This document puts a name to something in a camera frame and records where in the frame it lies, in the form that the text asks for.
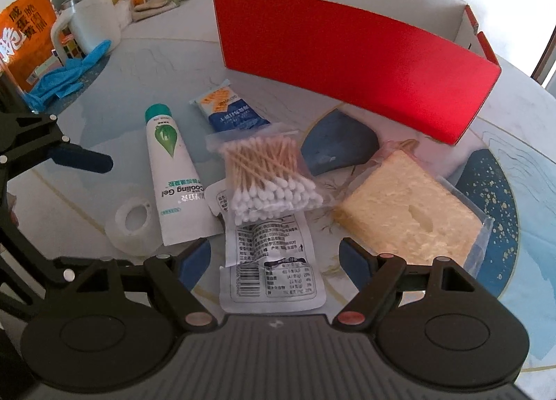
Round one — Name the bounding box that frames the white cooling gel tube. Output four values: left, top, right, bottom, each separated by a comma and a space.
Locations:
145, 104, 223, 246

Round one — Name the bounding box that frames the clear tape roll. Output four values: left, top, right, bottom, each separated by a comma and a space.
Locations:
105, 197, 162, 257

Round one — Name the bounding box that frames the bagged slice of bread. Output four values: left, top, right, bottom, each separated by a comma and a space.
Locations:
332, 140, 494, 277

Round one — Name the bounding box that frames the white printed sachet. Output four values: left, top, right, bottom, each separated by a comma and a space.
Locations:
205, 180, 326, 315

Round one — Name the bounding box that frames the bag of cotton swabs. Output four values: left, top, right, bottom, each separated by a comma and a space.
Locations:
206, 123, 334, 226

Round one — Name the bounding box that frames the blue biscuit packet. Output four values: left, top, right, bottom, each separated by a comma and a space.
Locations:
190, 79, 270, 133

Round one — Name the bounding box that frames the blue rubber glove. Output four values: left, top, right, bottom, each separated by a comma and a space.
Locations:
24, 40, 111, 112

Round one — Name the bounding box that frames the orange snack bag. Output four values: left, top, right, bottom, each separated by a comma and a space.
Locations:
1, 0, 57, 92

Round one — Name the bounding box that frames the beige cloth bag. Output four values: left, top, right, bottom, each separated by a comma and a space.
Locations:
132, 0, 186, 22

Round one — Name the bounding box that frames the red and white cardboard box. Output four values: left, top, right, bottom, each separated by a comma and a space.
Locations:
213, 0, 501, 144

